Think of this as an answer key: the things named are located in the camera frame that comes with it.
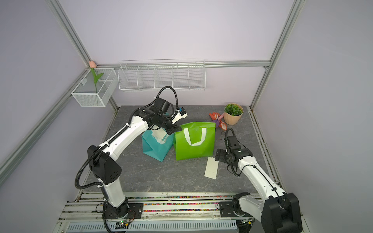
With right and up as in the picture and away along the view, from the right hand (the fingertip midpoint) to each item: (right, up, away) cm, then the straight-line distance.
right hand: (224, 156), depth 85 cm
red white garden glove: (-1, +25, +27) cm, 37 cm away
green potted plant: (+10, +29, +14) cm, 33 cm away
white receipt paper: (-7, -9, +4) cm, 12 cm away
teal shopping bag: (-42, +6, -5) cm, 43 cm away
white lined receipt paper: (-38, +12, +1) cm, 40 cm away
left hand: (-26, +17, -6) cm, 31 cm away
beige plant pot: (+9, +22, +18) cm, 29 cm away
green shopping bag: (-17, +10, -2) cm, 20 cm away
